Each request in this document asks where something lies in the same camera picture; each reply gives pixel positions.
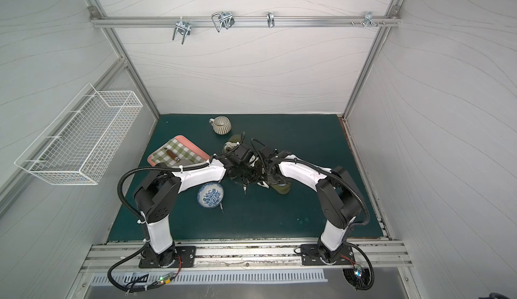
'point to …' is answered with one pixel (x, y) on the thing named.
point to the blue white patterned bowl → (211, 194)
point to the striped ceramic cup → (221, 124)
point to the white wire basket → (78, 145)
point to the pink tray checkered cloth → (178, 151)
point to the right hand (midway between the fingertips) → (279, 177)
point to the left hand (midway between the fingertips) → (269, 180)
